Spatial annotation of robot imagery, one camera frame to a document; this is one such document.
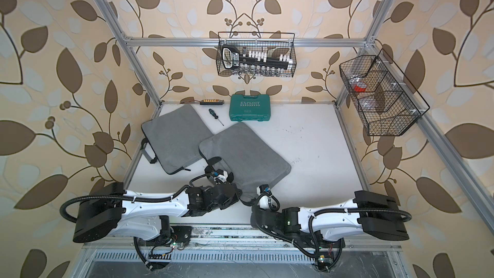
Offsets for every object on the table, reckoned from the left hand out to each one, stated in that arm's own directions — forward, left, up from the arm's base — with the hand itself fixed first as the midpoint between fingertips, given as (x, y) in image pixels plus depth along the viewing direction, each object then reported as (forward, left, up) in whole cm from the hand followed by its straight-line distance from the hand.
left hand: (243, 191), depth 80 cm
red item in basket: (+35, -49, +27) cm, 66 cm away
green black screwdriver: (+47, +19, -6) cm, 51 cm away
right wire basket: (+25, -55, +29) cm, 67 cm away
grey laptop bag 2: (+15, -4, -3) cm, 16 cm away
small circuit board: (-23, -31, -7) cm, 39 cm away
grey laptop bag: (+28, +38, -3) cm, 47 cm away
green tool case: (+50, -1, -2) cm, 50 cm away
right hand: (-7, -3, -5) cm, 9 cm away
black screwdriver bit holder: (+57, +23, -5) cm, 62 cm away
